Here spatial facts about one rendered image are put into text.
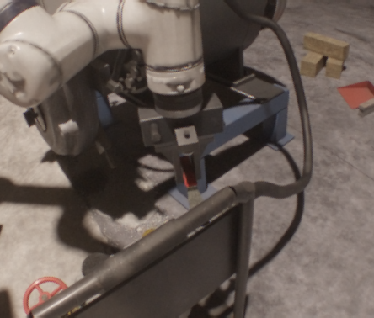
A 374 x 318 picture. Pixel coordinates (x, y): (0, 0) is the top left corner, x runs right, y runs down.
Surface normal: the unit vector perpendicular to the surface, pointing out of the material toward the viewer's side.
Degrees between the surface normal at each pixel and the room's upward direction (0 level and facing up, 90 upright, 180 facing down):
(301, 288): 0
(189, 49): 90
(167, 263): 90
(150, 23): 89
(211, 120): 90
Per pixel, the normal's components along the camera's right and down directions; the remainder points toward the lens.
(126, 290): 0.63, 0.44
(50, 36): 0.70, -0.38
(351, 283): -0.10, -0.77
